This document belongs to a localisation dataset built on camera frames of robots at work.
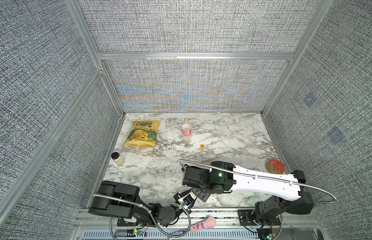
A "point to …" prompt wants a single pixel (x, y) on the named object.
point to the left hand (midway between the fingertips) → (197, 189)
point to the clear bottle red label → (186, 131)
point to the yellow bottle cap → (202, 146)
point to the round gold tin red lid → (275, 166)
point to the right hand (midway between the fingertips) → (199, 187)
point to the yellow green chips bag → (144, 132)
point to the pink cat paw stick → (210, 222)
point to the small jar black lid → (117, 159)
